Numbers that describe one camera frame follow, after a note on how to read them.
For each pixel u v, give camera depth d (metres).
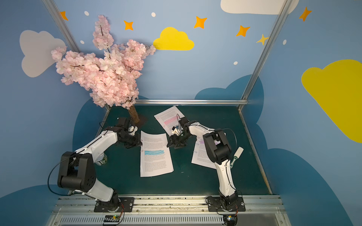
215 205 0.74
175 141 0.86
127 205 0.74
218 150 0.57
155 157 0.92
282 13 0.72
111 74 0.66
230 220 0.73
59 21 0.73
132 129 0.86
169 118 1.15
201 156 0.94
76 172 0.44
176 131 0.93
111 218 0.73
